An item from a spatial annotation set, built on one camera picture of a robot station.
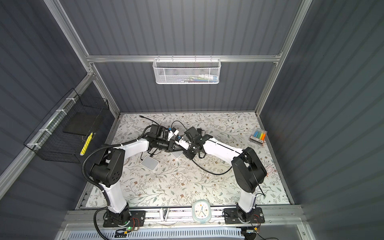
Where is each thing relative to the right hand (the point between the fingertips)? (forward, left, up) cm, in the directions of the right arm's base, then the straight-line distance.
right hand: (188, 152), depth 90 cm
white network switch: (+2, +8, -6) cm, 10 cm away
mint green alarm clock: (-31, -7, -5) cm, 32 cm away
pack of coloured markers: (+17, -49, -7) cm, 53 cm away
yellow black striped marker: (-8, +46, +22) cm, 52 cm away
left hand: (0, +3, +3) cm, 4 cm away
